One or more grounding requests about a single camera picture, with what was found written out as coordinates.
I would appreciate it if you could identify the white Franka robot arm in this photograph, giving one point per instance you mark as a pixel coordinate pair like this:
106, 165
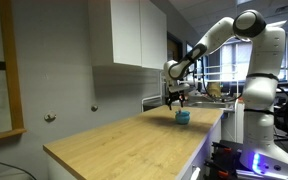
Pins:
262, 96

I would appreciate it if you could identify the white wall cabinet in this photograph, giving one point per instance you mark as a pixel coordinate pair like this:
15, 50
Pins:
130, 33

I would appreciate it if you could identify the black clip on whiteboard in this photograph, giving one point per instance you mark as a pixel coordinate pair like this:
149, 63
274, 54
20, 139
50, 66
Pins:
2, 65

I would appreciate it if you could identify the tan brown bag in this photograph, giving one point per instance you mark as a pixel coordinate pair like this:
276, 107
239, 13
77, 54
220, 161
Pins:
214, 90

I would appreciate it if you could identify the large metal wall knob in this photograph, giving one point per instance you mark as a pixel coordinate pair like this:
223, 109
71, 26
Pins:
50, 116

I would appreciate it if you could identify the black orange clamp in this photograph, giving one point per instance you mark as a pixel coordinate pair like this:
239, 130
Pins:
225, 149
221, 170

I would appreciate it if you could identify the small metal wall knob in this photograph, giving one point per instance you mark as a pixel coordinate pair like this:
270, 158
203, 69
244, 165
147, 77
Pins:
94, 108

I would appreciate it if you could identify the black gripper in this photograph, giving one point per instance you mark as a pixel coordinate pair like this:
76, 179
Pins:
175, 96

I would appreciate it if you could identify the blue round cup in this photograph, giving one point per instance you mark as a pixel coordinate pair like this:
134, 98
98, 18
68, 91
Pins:
183, 118

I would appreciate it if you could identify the wooden framed whiteboard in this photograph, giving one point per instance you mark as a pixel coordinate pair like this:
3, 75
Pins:
12, 73

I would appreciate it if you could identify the stainless steel sink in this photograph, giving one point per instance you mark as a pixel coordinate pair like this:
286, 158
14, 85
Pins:
210, 104

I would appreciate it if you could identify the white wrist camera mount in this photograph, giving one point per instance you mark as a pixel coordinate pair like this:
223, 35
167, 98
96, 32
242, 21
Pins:
179, 87

